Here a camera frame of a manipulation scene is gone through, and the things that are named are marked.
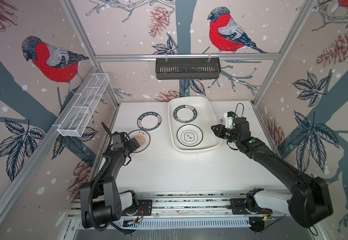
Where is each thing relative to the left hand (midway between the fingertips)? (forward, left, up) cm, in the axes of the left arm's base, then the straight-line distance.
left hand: (129, 145), depth 89 cm
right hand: (+3, -48, +12) cm, 50 cm away
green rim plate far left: (+25, -8, -8) cm, 27 cm away
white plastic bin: (+26, -51, -7) cm, 58 cm away
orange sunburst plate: (+9, -5, -8) cm, 13 cm away
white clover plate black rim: (+10, -38, -6) cm, 40 cm away
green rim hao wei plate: (+30, -35, -6) cm, 47 cm away
